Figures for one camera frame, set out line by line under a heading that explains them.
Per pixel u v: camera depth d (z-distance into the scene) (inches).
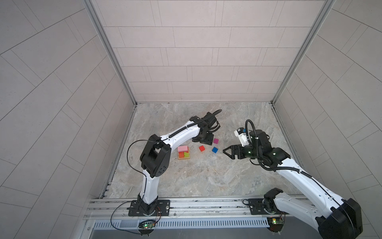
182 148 33.5
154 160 18.9
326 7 28.0
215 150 35.8
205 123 25.3
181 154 34.1
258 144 22.9
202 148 35.9
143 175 20.3
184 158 34.2
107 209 28.1
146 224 25.4
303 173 18.3
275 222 26.9
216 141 37.7
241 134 27.1
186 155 34.1
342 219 14.4
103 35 31.4
